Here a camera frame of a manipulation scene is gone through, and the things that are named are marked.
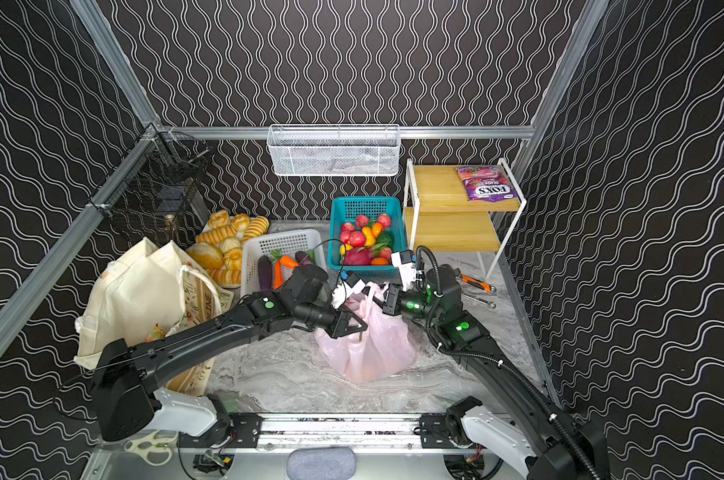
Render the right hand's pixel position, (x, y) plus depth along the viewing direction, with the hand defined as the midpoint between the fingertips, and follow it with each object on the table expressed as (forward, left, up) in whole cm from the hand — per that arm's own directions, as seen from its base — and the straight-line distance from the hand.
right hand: (366, 291), depth 71 cm
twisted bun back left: (+46, +59, -19) cm, 77 cm away
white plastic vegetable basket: (+32, +29, -18) cm, 46 cm away
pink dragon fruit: (+25, +3, -18) cm, 31 cm away
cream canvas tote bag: (+3, +59, -6) cm, 59 cm away
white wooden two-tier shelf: (+23, -22, +5) cm, 32 cm away
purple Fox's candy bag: (+29, -33, +9) cm, 45 cm away
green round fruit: (+36, -6, -20) cm, 42 cm away
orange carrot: (+26, +32, -23) cm, 47 cm away
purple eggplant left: (+21, +36, -22) cm, 47 cm away
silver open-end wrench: (+12, -39, -27) cm, 49 cm away
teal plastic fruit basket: (+50, +9, -19) cm, 54 cm away
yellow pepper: (+36, 0, -20) cm, 41 cm away
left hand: (-9, -2, -3) cm, 10 cm away
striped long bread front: (+42, +43, -20) cm, 64 cm away
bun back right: (+44, +51, -20) cm, 70 cm away
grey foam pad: (-32, +10, -23) cm, 40 cm away
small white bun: (+33, +52, -20) cm, 65 cm away
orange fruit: (+39, -2, -19) cm, 44 cm away
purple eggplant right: (+27, +24, -21) cm, 42 cm away
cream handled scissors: (-30, +50, -24) cm, 63 cm away
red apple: (+34, +5, -18) cm, 38 cm away
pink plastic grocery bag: (-9, -4, -12) cm, 16 cm away
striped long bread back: (+38, +58, -20) cm, 72 cm away
